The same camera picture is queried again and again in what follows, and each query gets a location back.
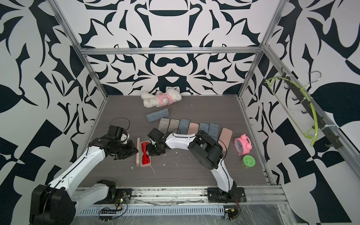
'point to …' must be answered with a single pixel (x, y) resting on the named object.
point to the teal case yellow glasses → (173, 125)
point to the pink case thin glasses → (193, 128)
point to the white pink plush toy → (161, 99)
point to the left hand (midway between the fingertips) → (137, 149)
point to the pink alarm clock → (243, 145)
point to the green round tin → (248, 161)
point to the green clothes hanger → (270, 80)
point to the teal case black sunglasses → (163, 125)
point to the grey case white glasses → (183, 126)
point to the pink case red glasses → (143, 159)
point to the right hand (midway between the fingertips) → (148, 152)
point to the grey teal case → (158, 115)
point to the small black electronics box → (232, 213)
